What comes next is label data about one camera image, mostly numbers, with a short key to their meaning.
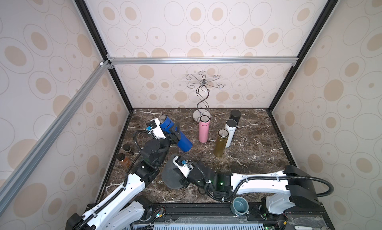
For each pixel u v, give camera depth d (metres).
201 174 0.47
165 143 0.62
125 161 0.85
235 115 0.92
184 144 0.72
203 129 0.90
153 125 0.58
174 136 0.62
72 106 0.63
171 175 0.67
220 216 0.73
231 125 0.83
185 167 0.56
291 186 0.41
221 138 0.79
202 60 0.90
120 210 0.47
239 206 0.76
